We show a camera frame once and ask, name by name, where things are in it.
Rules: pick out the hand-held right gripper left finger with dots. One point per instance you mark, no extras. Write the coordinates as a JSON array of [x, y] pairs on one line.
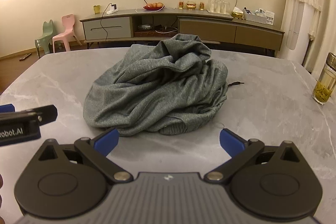
[[107, 140]]

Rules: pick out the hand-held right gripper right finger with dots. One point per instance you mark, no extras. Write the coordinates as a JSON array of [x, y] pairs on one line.
[[231, 141]]

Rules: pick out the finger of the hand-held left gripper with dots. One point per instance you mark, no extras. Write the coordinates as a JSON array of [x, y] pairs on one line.
[[44, 112]]

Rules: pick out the grey knit garment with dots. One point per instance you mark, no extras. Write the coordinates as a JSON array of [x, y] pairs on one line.
[[157, 90]]

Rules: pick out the dark object on floor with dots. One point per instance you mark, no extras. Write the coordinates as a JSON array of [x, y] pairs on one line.
[[25, 56]]

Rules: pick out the green plastic child chair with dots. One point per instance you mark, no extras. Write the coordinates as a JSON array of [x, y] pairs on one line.
[[44, 36]]

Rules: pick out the pink plastic child chair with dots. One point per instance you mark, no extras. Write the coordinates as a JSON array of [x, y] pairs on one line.
[[65, 32]]

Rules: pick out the glass tea bottle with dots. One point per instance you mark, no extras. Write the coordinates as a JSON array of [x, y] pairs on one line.
[[325, 82]]

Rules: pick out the long grey television cabinet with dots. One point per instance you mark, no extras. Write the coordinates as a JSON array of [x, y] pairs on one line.
[[204, 28]]

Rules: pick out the white power strip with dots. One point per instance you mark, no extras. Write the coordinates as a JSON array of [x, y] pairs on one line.
[[112, 9]]

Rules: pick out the gold tissue box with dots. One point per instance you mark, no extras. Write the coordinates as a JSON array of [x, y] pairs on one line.
[[237, 14]]

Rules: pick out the grey organiser tray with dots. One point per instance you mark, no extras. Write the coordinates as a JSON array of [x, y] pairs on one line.
[[258, 16]]

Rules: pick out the white standing air conditioner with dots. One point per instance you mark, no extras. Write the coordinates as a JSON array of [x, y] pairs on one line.
[[299, 29]]

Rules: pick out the cluster of clear drinking glasses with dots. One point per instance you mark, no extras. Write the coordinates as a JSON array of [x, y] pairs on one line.
[[219, 5]]

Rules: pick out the amber glass cup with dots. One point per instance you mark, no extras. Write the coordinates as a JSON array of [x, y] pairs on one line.
[[181, 5], [201, 5]]

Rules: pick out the amber glass jar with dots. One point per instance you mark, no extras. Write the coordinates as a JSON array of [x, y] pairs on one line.
[[191, 5]]

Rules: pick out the red plate of fruit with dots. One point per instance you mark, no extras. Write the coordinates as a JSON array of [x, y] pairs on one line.
[[153, 6]]

